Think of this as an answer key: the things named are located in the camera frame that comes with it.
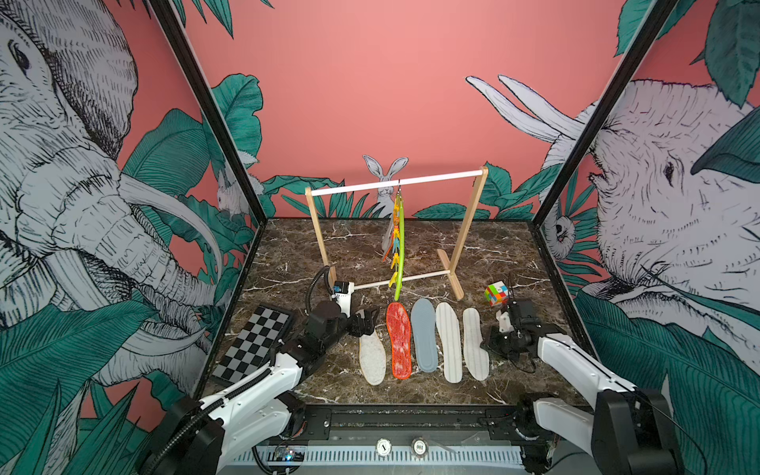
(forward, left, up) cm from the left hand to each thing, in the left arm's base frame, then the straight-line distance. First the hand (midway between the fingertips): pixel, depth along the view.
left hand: (369, 303), depth 82 cm
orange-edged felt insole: (0, -9, -13) cm, 16 cm away
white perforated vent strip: (-34, -1, -12) cm, 37 cm away
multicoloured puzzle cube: (+6, -41, -8) cm, 43 cm away
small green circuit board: (-33, +21, -12) cm, 41 cm away
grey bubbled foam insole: (-3, -17, -12) cm, 21 cm away
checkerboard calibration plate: (-9, +34, -9) cm, 36 cm away
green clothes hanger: (0, -8, +22) cm, 23 cm away
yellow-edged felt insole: (-11, 0, -12) cm, 17 cm away
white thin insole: (-12, -31, -13) cm, 36 cm away
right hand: (-8, -34, -11) cm, 36 cm away
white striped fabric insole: (-3, -25, -13) cm, 28 cm away
